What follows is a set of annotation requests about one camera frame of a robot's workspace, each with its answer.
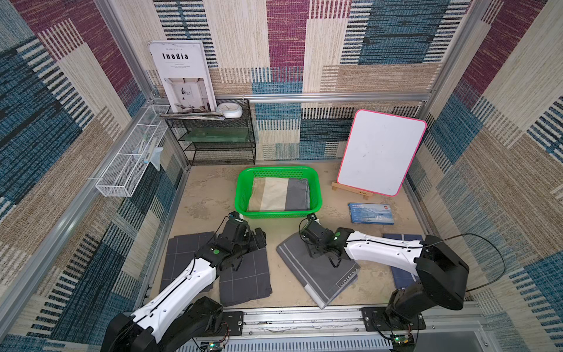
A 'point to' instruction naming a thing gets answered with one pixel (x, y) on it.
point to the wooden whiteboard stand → (365, 193)
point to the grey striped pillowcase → (323, 281)
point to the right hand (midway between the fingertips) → (314, 241)
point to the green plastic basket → (245, 182)
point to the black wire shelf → (217, 142)
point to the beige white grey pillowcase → (280, 193)
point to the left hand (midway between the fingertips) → (256, 236)
